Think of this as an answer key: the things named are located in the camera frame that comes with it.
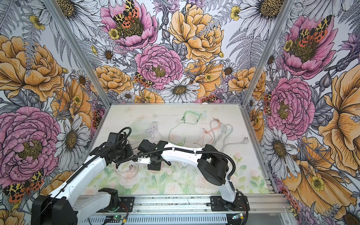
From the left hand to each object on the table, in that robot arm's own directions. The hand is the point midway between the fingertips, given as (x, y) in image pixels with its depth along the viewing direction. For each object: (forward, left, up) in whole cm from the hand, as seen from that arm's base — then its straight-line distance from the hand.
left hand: (130, 156), depth 84 cm
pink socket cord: (-8, +2, -9) cm, 12 cm away
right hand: (-5, -15, -2) cm, 16 cm away
